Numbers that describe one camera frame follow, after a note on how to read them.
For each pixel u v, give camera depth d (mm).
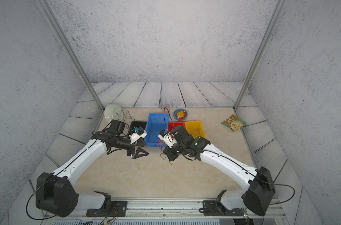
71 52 870
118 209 728
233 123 1092
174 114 1109
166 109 1161
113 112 979
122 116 1056
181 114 1111
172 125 964
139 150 682
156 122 1080
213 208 738
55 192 403
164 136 655
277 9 714
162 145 773
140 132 681
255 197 379
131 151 672
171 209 742
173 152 648
